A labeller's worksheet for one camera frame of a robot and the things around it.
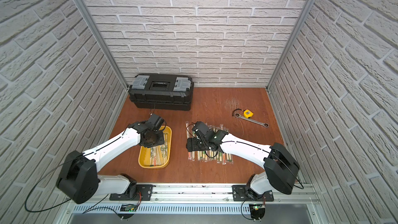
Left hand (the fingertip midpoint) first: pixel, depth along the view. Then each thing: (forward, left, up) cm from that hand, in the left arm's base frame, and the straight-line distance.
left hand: (162, 139), depth 85 cm
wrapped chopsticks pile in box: (-7, +2, -5) cm, 9 cm away
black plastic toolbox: (+27, +1, +10) cm, 29 cm away
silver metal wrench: (+20, -47, -5) cm, 51 cm away
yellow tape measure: (+20, -54, -3) cm, 58 cm away
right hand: (-5, -18, +2) cm, 19 cm away
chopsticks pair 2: (-9, -35, -6) cm, 37 cm away
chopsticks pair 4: (-8, -17, -6) cm, 20 cm away
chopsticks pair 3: (-9, -32, -6) cm, 34 cm away
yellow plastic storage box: (-6, +10, -4) cm, 13 cm away
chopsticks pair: (-8, -38, -5) cm, 39 cm away
